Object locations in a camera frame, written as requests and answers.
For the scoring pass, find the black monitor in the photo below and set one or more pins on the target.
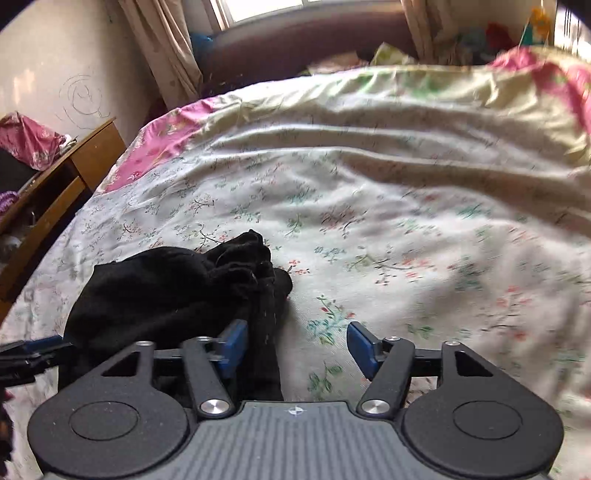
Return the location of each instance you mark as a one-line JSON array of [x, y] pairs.
[[14, 170]]

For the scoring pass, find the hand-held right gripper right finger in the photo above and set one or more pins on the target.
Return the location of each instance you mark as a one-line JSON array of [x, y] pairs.
[[362, 346]]

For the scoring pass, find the yellow green toy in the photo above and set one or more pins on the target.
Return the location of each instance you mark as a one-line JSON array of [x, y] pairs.
[[538, 25]]

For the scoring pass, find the black pants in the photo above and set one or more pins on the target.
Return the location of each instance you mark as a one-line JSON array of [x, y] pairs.
[[161, 286]]

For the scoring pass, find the beige curtain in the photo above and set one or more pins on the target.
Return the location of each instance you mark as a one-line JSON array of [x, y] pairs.
[[161, 50], [420, 27]]

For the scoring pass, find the brown padded headboard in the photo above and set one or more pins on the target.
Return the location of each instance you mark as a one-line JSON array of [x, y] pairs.
[[300, 41]]

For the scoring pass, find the purple cloth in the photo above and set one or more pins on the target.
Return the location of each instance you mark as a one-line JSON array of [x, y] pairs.
[[7, 203]]

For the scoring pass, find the pink patterned cloth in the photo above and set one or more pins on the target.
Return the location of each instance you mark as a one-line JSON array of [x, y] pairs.
[[27, 138]]

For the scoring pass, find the white floral bedsheet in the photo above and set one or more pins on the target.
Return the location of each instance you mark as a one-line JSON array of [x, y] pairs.
[[369, 207]]

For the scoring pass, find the blue bag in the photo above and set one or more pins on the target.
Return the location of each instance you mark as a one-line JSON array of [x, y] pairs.
[[202, 46]]

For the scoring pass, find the wooden desk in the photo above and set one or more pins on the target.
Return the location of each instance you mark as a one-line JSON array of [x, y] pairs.
[[97, 152]]

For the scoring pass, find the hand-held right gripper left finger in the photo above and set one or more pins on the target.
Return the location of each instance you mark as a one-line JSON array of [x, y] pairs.
[[235, 346]]

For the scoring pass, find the red plush toy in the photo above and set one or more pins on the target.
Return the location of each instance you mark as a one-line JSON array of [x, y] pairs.
[[498, 34]]

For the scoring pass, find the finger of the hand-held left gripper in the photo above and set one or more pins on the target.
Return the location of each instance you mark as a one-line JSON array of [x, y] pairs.
[[41, 357]]

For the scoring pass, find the colourful flowered quilt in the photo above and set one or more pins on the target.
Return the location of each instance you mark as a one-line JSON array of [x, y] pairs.
[[531, 92]]

